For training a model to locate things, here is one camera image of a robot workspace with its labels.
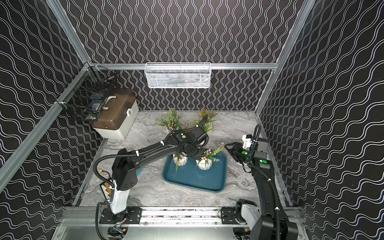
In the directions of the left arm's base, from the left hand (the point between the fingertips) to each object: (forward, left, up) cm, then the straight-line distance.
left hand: (200, 152), depth 82 cm
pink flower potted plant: (-7, -2, +2) cm, 8 cm away
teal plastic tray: (-8, -9, -16) cm, 20 cm away
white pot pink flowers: (-4, +11, -2) cm, 12 cm away
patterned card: (-19, +50, -13) cm, 55 cm away
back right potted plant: (+30, 0, 0) cm, 30 cm away
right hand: (+2, -14, +4) cm, 15 cm away
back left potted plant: (+23, +20, -1) cm, 30 cm away
